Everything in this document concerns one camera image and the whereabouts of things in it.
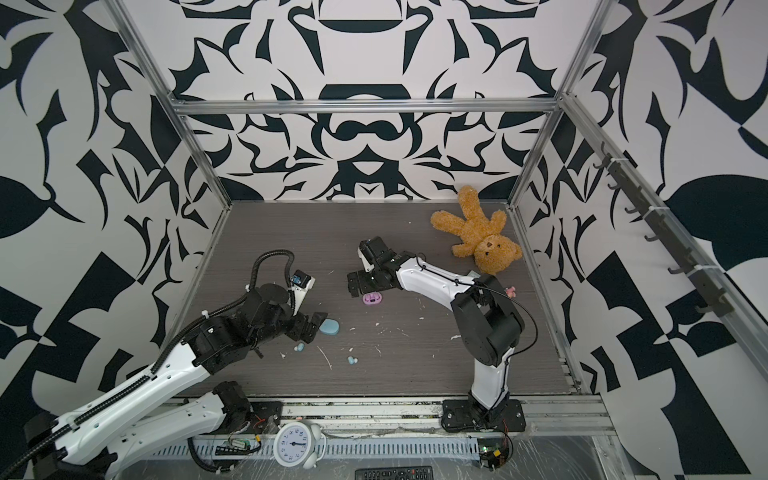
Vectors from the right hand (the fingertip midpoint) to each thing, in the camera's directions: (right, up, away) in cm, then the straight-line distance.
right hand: (360, 280), depth 91 cm
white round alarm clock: (-12, -34, -22) cm, 42 cm away
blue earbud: (-16, -18, -6) cm, 25 cm away
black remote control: (+10, -39, -24) cm, 47 cm away
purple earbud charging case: (+4, -6, +3) cm, 8 cm away
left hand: (-12, -3, -15) cm, 19 cm away
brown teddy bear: (+42, +8, +6) cm, 43 cm away
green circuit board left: (-28, -37, -18) cm, 50 cm away
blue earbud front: (-1, -21, -8) cm, 22 cm away
